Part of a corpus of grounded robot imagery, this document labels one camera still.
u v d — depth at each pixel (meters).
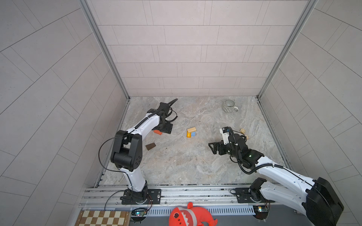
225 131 0.71
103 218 0.63
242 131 0.96
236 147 0.60
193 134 0.94
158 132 0.87
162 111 0.65
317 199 0.39
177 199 0.71
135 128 0.51
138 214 0.65
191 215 0.60
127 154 0.46
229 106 1.08
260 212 0.68
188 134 0.94
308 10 0.72
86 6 0.71
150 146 0.89
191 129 0.95
